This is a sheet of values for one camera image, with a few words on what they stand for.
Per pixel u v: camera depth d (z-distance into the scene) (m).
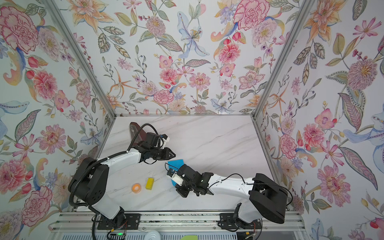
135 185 0.86
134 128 0.91
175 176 0.71
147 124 0.77
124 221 0.72
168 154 0.80
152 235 0.66
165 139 0.86
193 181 0.62
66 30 0.77
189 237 0.71
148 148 0.72
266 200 0.42
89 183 0.46
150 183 0.86
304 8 0.70
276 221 0.45
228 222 0.73
